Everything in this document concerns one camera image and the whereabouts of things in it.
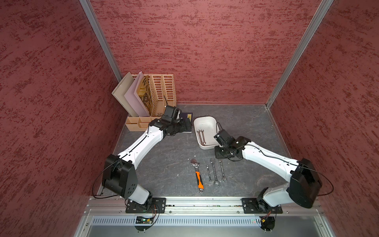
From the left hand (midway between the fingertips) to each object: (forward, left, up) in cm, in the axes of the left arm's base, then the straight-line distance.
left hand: (185, 129), depth 84 cm
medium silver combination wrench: (-23, -23, -17) cm, 37 cm away
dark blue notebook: (+25, -1, -17) cm, 30 cm away
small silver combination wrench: (-23, -15, -18) cm, 33 cm away
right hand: (-12, -19, -9) cm, 24 cm away
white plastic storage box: (+12, -14, -15) cm, 24 cm away
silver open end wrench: (+10, -8, -17) cm, 21 cm away
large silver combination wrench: (-25, -18, -17) cm, 35 cm away
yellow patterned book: (+28, +29, +2) cm, 41 cm away
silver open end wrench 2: (+4, -12, -17) cm, 21 cm away
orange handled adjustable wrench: (-15, -7, -16) cm, 23 cm away
